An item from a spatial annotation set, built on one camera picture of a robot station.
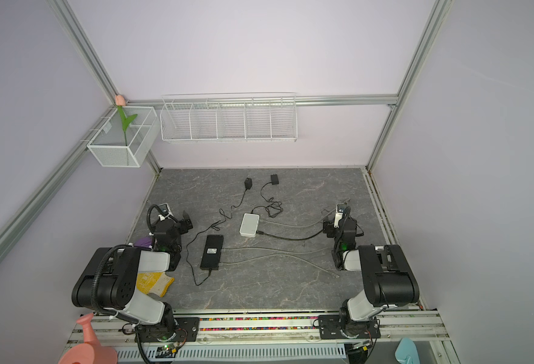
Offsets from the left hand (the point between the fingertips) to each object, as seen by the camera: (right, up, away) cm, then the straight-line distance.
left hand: (175, 216), depth 92 cm
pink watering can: (-9, -34, -31) cm, 47 cm away
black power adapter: (+28, +13, +19) cm, 36 cm away
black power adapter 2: (+41, +15, +24) cm, 49 cm away
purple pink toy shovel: (-13, -11, +1) cm, 17 cm away
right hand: (+69, -1, +1) cm, 69 cm away
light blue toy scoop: (+83, -40, -22) cm, 95 cm away
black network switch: (+16, -14, -3) cm, 22 cm away
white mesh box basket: (-25, +29, -4) cm, 39 cm away
